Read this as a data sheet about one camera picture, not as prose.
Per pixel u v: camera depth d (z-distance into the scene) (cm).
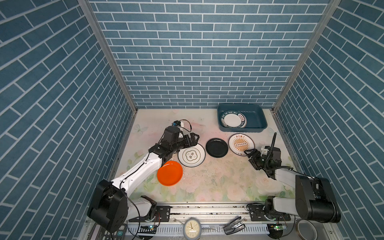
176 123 74
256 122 112
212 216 74
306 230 69
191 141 73
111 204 40
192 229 67
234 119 112
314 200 43
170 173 87
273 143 71
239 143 101
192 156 94
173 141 63
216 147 97
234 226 69
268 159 72
